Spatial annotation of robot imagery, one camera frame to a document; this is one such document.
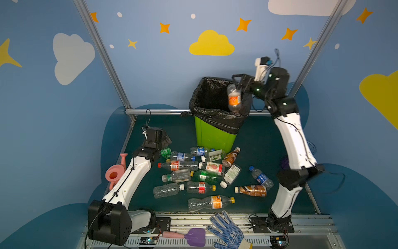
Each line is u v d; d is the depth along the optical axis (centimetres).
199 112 73
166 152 98
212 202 77
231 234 72
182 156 93
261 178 86
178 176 91
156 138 62
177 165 90
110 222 39
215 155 97
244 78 59
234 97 70
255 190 82
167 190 80
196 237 70
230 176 88
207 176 86
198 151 96
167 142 76
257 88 59
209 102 100
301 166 46
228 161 91
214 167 91
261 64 59
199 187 81
